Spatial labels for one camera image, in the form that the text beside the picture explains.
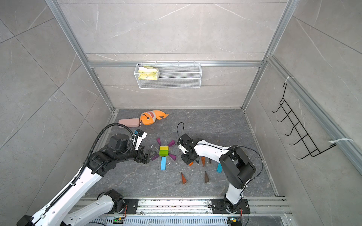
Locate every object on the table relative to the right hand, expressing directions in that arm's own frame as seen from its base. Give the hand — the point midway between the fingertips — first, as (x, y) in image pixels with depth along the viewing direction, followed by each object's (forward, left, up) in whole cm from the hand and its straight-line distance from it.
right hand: (188, 158), depth 90 cm
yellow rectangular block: (+8, +17, 0) cm, 19 cm away
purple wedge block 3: (+1, +11, 0) cm, 11 cm away
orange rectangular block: (-7, -1, +8) cm, 10 cm away
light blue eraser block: (-3, +17, 0) cm, 17 cm away
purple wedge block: (+13, +21, +1) cm, 25 cm away
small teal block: (-7, -19, 0) cm, 20 cm away
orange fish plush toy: (+30, +29, +7) cm, 42 cm away
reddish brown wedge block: (-13, +3, -1) cm, 14 cm away
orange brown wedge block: (-1, -9, +2) cm, 9 cm away
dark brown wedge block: (-13, -10, 0) cm, 17 cm away
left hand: (-4, +20, +21) cm, 30 cm away
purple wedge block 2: (+12, +12, -1) cm, 17 cm away
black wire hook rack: (-5, -53, +30) cm, 61 cm away
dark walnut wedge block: (-2, -14, 0) cm, 14 cm away
